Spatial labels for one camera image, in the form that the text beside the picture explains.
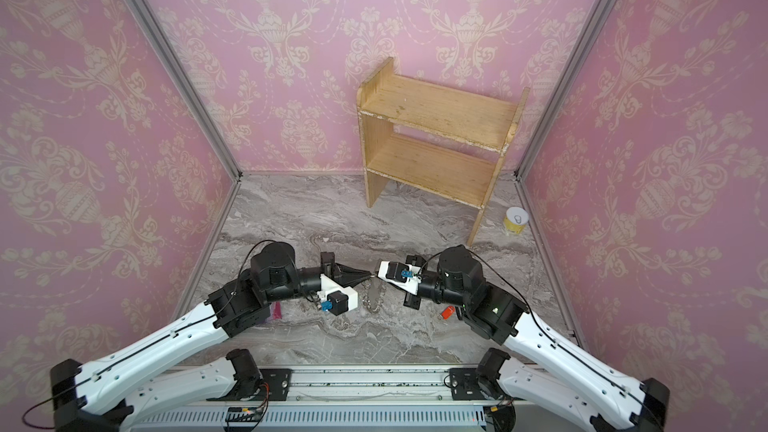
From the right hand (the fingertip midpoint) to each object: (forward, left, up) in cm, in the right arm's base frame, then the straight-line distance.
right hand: (381, 270), depth 64 cm
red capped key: (0, -18, -29) cm, 34 cm away
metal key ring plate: (-4, +3, 0) cm, 5 cm away
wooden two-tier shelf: (+59, -24, -13) cm, 65 cm away
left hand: (0, +3, +1) cm, 3 cm away
